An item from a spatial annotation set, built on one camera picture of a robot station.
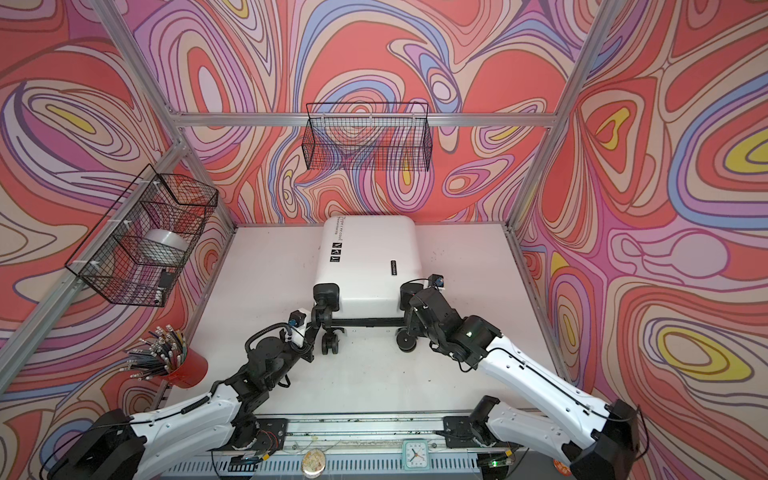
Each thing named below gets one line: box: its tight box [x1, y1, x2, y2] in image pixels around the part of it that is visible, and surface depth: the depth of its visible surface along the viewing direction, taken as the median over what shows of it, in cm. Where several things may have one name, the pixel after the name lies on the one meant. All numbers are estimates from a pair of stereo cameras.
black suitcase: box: [313, 215, 423, 355], surface depth 82 cm
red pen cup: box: [119, 324, 208, 388], surface depth 75 cm
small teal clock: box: [402, 440, 429, 471], surface depth 70 cm
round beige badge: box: [301, 448, 326, 478], surface depth 71 cm
